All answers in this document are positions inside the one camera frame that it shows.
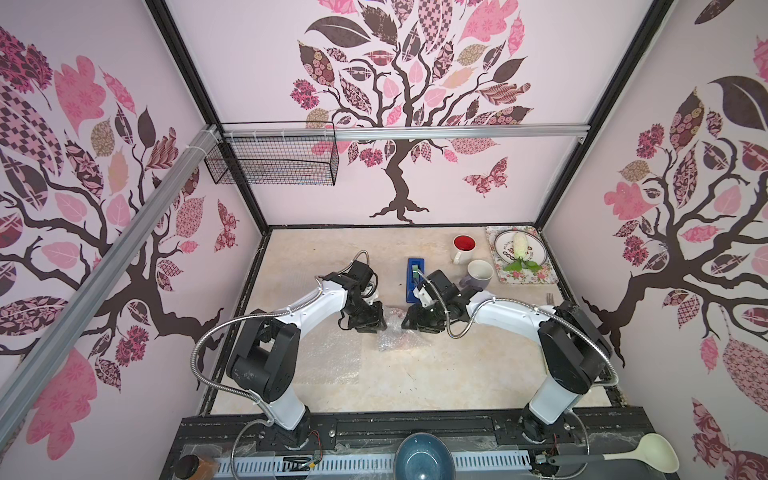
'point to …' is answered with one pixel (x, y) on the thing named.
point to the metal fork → (549, 298)
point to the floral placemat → (545, 275)
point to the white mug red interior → (463, 246)
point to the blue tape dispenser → (411, 297)
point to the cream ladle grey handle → (654, 450)
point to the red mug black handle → (394, 337)
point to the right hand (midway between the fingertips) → (408, 324)
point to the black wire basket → (294, 153)
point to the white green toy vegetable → (520, 246)
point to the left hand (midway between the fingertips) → (382, 334)
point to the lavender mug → (480, 273)
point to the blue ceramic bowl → (424, 456)
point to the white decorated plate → (536, 247)
